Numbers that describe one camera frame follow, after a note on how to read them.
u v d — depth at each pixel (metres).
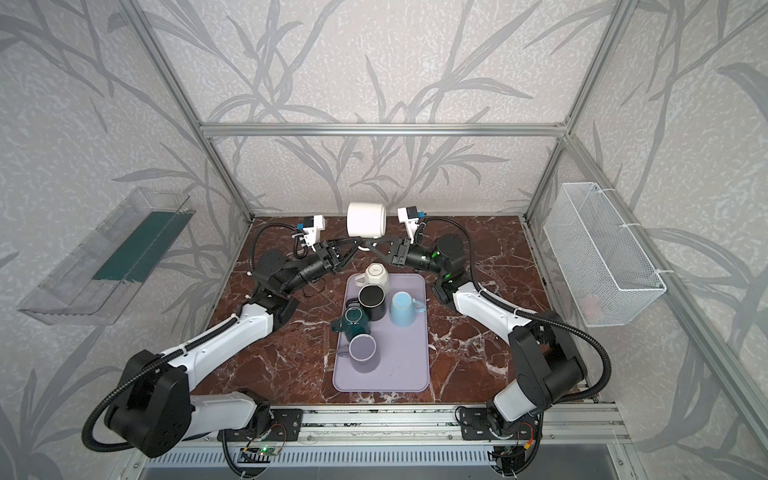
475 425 0.73
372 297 0.87
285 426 0.73
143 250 0.64
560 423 0.76
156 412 0.40
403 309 0.85
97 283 0.63
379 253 0.67
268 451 0.70
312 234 0.67
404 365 0.83
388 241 0.67
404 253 0.64
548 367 0.44
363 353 0.77
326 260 0.63
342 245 0.68
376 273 0.91
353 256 0.65
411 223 0.69
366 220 0.67
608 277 0.60
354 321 0.80
